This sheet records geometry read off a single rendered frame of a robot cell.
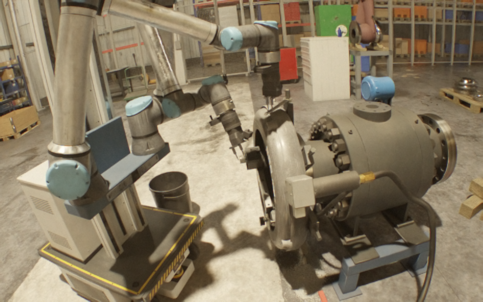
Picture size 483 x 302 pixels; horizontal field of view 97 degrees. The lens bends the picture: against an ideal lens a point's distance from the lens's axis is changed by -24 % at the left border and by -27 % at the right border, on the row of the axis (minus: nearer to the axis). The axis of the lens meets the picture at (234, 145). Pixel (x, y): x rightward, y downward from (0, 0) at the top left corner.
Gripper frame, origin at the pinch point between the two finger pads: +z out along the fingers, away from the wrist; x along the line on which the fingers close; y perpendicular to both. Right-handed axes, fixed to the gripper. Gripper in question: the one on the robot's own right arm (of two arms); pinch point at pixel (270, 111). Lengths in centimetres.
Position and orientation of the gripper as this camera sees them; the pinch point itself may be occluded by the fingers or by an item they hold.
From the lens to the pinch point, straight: 116.0
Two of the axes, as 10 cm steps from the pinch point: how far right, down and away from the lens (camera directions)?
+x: -8.0, -1.9, 5.6
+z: 1.1, 8.8, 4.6
